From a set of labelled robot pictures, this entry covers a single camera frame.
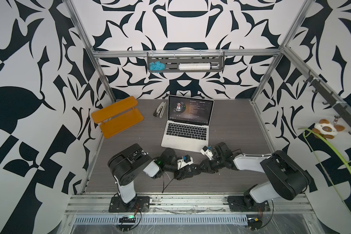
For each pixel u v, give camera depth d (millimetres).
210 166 763
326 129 604
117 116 939
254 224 705
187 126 1044
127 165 484
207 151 834
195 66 894
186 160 746
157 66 914
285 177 443
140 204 745
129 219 728
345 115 552
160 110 1094
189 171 824
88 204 762
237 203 731
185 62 942
